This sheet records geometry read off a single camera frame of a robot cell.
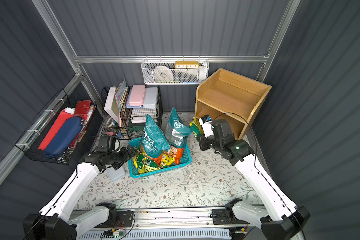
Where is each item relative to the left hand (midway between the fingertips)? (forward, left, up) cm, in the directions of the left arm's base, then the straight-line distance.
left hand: (131, 155), depth 80 cm
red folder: (+6, +35, +15) cm, 39 cm away
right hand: (+1, -38, +12) cm, 40 cm away
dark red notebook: (+19, +26, +17) cm, 36 cm away
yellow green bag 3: (0, -19, -6) cm, 20 cm away
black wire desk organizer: (+32, +10, +5) cm, 34 cm away
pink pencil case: (+38, +2, +10) cm, 40 cm away
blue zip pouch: (-1, +26, +17) cm, 31 cm away
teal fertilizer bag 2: (+5, -13, +7) cm, 15 cm away
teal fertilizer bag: (+13, -25, +5) cm, 28 cm away
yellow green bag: (-3, -4, -2) cm, 6 cm away
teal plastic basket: (+3, -30, -11) cm, 32 cm away
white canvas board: (+27, +15, +11) cm, 33 cm away
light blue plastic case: (-6, +11, -13) cm, 18 cm away
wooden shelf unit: (+31, -52, +17) cm, 63 cm away
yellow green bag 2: (-4, -10, -4) cm, 11 cm away
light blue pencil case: (+39, -7, +8) cm, 41 cm away
